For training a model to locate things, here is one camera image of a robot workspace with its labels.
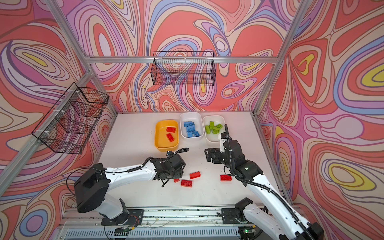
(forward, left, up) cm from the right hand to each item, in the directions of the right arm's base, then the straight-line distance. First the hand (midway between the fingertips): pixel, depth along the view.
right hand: (213, 154), depth 77 cm
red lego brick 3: (-7, +21, -16) cm, 27 cm away
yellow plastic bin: (+19, +32, -17) cm, 41 cm away
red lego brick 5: (-8, +15, -18) cm, 25 cm away
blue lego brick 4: (+25, +8, -15) cm, 30 cm away
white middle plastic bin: (+39, +8, -13) cm, 42 cm away
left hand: (-4, +19, -14) cm, 24 cm away
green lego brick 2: (+31, -3, -13) cm, 34 cm away
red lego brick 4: (-5, +10, -16) cm, 19 cm away
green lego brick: (+27, 0, -14) cm, 31 cm away
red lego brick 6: (-7, -7, -15) cm, 18 cm away
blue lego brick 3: (+23, +12, -13) cm, 29 cm away
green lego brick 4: (+32, -9, -15) cm, 36 cm away
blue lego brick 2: (+28, +12, -13) cm, 33 cm away
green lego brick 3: (+25, -6, -12) cm, 28 cm away
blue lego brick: (+33, +13, -13) cm, 38 cm away
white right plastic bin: (+38, -9, -14) cm, 41 cm away
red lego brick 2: (+22, +26, -15) cm, 37 cm away
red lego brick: (+30, +27, -16) cm, 43 cm away
